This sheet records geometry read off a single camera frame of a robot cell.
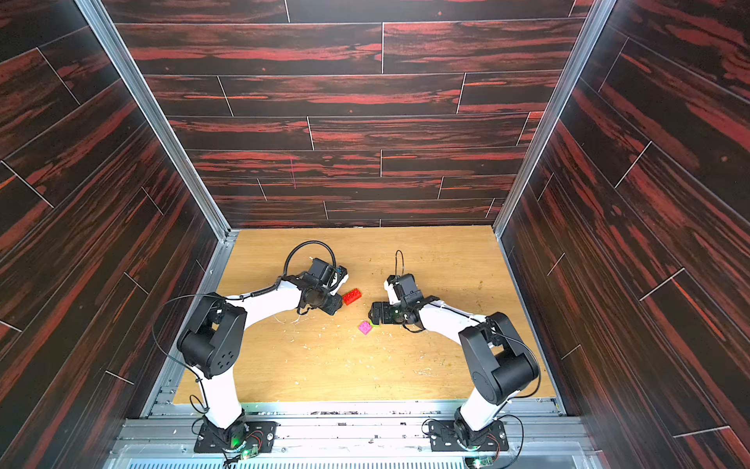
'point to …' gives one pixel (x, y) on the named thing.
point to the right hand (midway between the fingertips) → (386, 311)
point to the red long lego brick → (352, 296)
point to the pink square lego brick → (364, 327)
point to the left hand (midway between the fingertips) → (340, 301)
